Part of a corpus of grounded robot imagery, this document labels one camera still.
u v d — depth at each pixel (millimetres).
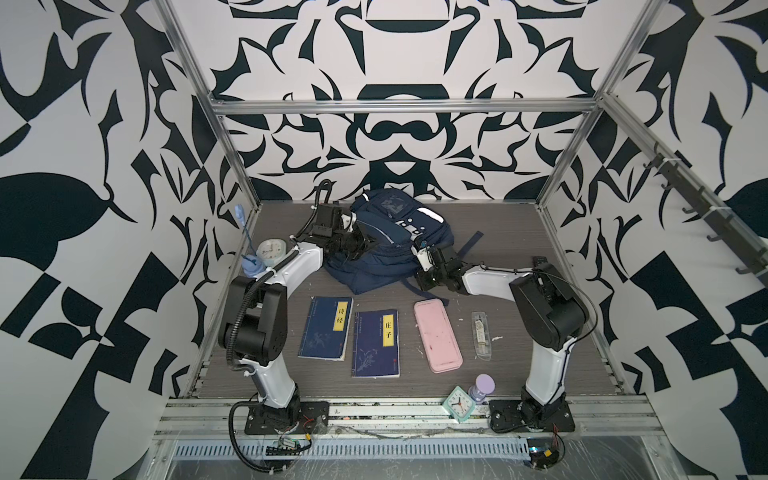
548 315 511
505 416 743
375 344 852
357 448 712
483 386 711
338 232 777
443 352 832
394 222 1036
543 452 709
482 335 864
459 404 748
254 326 474
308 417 729
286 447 727
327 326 892
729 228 549
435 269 854
